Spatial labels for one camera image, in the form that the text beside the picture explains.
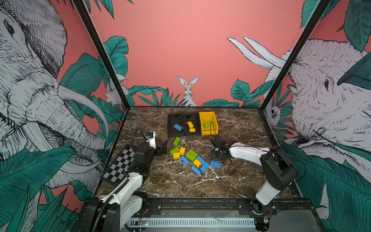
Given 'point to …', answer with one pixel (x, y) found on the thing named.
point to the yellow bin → (206, 116)
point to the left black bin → (176, 124)
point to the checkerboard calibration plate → (117, 170)
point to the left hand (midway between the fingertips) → (160, 137)
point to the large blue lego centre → (204, 165)
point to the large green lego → (192, 155)
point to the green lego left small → (175, 150)
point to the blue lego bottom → (196, 170)
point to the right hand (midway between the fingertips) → (213, 155)
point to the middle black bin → (196, 119)
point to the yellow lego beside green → (182, 151)
